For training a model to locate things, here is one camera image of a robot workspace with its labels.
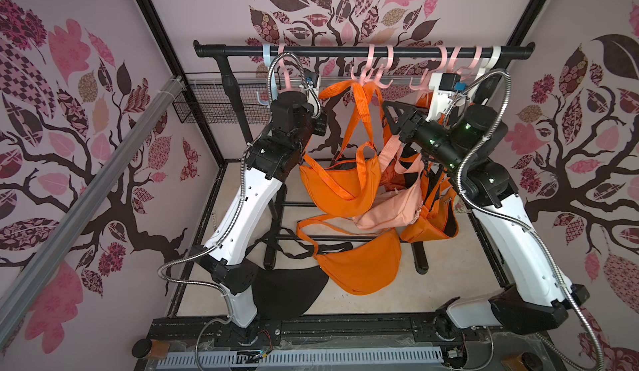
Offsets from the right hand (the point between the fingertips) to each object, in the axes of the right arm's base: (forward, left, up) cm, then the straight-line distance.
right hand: (391, 100), depth 52 cm
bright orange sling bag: (-3, -24, -45) cm, 51 cm away
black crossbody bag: (-23, +29, -59) cm, 69 cm away
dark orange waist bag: (0, -5, -27) cm, 27 cm away
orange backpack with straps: (0, +8, -30) cm, 31 cm away
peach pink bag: (-9, -6, -26) cm, 28 cm away
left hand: (+10, +17, -8) cm, 22 cm away
